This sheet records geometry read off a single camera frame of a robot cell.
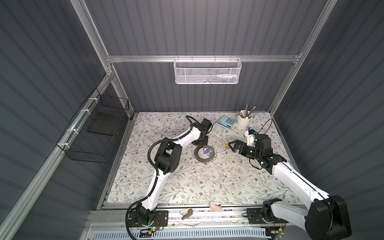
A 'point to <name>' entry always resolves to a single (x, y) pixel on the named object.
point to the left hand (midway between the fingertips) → (202, 143)
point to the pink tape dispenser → (216, 208)
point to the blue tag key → (206, 151)
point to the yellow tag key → (227, 144)
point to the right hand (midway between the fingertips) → (235, 146)
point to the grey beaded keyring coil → (212, 156)
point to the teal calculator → (227, 121)
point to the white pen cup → (243, 123)
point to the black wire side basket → (94, 128)
